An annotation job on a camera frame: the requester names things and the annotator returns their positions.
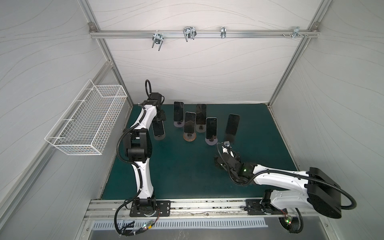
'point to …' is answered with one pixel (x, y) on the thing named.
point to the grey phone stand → (159, 137)
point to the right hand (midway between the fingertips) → (225, 151)
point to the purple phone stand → (211, 143)
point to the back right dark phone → (201, 114)
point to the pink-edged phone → (190, 122)
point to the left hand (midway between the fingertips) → (159, 116)
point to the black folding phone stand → (229, 137)
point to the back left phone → (178, 111)
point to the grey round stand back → (200, 128)
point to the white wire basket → (86, 126)
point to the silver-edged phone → (211, 128)
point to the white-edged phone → (158, 127)
